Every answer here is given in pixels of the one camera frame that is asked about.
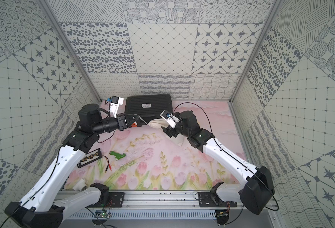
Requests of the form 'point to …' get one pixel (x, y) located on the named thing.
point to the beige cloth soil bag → (160, 125)
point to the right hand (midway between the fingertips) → (168, 121)
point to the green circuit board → (101, 213)
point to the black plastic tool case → (148, 107)
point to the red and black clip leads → (108, 165)
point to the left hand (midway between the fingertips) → (137, 112)
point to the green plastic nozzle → (117, 155)
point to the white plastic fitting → (80, 185)
